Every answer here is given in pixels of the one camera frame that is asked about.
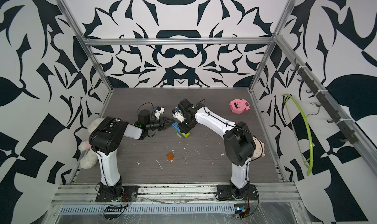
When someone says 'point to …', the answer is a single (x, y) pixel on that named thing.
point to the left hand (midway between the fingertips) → (174, 119)
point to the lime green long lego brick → (178, 131)
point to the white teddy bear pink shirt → (89, 156)
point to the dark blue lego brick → (182, 135)
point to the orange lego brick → (170, 156)
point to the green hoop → (311, 145)
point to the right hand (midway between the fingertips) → (183, 126)
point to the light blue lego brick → (175, 125)
